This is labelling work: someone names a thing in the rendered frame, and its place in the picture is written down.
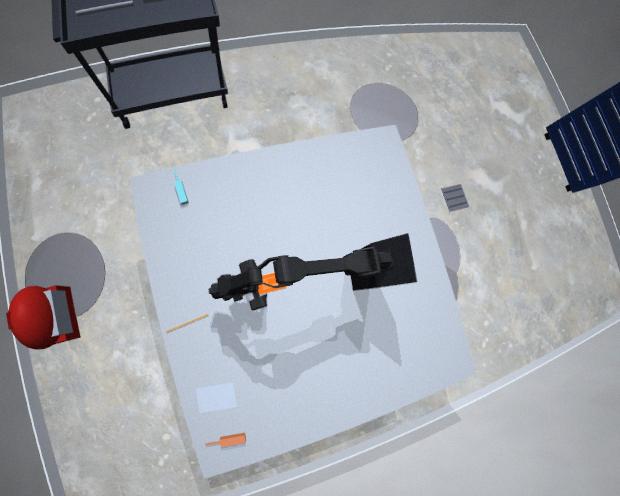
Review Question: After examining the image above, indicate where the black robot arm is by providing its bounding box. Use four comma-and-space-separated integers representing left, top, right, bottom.
208, 246, 394, 302

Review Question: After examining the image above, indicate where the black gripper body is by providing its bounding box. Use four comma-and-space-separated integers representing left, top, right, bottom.
239, 259, 267, 311

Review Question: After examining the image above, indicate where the orange plate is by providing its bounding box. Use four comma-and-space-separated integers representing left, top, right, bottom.
258, 273, 286, 294

